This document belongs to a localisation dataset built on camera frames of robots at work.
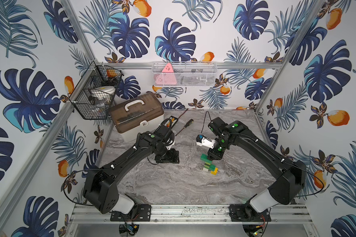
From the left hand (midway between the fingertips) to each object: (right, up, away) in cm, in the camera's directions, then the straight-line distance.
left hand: (174, 159), depth 78 cm
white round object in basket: (-39, +36, +2) cm, 53 cm away
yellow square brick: (+24, -9, +8) cm, 27 cm away
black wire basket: (-46, +28, +4) cm, 54 cm away
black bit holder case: (-3, +20, +33) cm, 39 cm away
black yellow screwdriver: (+11, +20, +33) cm, 40 cm away
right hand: (+20, +3, +1) cm, 20 cm away
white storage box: (-21, +25, +12) cm, 35 cm away
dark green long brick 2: (+22, -6, +8) cm, 24 cm away
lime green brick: (+18, -4, +4) cm, 19 cm away
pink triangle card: (-5, +47, +12) cm, 49 cm away
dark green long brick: (+17, 0, +3) cm, 17 cm away
